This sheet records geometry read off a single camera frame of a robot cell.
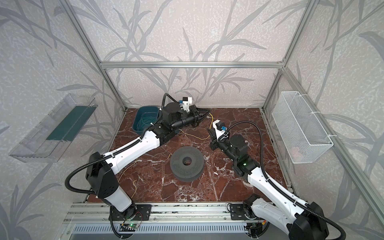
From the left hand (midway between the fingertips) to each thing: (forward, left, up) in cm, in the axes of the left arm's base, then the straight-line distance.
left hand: (213, 107), depth 67 cm
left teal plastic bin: (+28, +53, -35) cm, 69 cm away
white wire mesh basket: (-14, -37, -3) cm, 40 cm away
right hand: (-3, +1, -9) cm, 10 cm away
